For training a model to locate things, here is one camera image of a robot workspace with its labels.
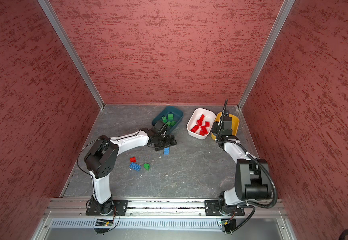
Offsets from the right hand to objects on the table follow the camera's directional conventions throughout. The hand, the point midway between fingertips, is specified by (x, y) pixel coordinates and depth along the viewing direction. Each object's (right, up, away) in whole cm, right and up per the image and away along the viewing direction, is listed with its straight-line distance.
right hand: (215, 125), depth 92 cm
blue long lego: (-31, -17, +2) cm, 36 cm away
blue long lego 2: (-50, -25, -5) cm, 56 cm away
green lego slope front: (-43, -25, -5) cm, 49 cm away
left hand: (-29, -14, 0) cm, 32 cm away
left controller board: (-62, -48, -20) cm, 81 cm away
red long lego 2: (-12, -3, +12) cm, 17 cm away
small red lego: (-52, -21, -3) cm, 56 cm away
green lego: (-30, +6, +18) cm, 35 cm away
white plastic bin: (-11, +6, +18) cm, 22 cm away
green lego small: (-34, +3, +18) cm, 39 cm away
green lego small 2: (-28, +1, +14) cm, 31 cm away
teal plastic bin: (-24, +5, +18) cm, 30 cm away
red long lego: (-8, +2, +14) cm, 16 cm away
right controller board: (+1, -48, -21) cm, 53 cm away
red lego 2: (-5, -5, +11) cm, 13 cm away
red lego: (-2, 0, +17) cm, 17 cm away
